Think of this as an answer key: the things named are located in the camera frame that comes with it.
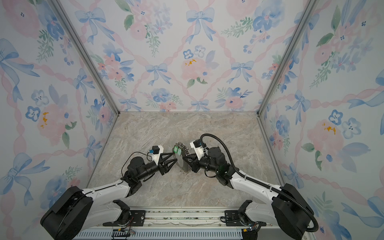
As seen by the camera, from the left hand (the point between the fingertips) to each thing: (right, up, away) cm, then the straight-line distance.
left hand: (174, 156), depth 78 cm
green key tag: (+2, +3, -2) cm, 4 cm away
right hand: (+5, 0, -2) cm, 5 cm away
